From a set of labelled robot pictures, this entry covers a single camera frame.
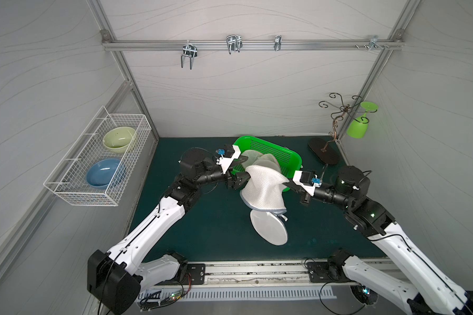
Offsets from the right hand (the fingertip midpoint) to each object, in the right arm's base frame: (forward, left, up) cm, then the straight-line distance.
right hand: (283, 175), depth 61 cm
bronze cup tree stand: (+45, -29, -34) cm, 63 cm away
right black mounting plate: (-21, -16, -34) cm, 43 cm away
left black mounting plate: (-24, +31, -34) cm, 52 cm away
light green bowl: (+14, +61, 0) cm, 63 cm away
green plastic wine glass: (+38, -41, -13) cm, 57 cm away
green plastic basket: (+30, -11, -32) cm, 45 cm away
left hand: (+3, +11, 0) cm, 11 cm away
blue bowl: (-1, +61, -1) cm, 61 cm away
